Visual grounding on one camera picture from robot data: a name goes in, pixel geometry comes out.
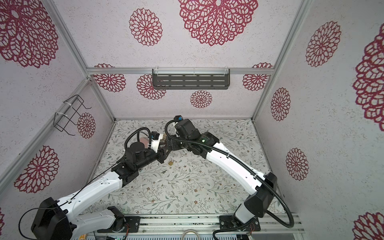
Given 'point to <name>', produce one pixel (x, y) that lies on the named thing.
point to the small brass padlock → (170, 163)
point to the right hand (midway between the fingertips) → (171, 137)
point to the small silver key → (164, 171)
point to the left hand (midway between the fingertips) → (170, 146)
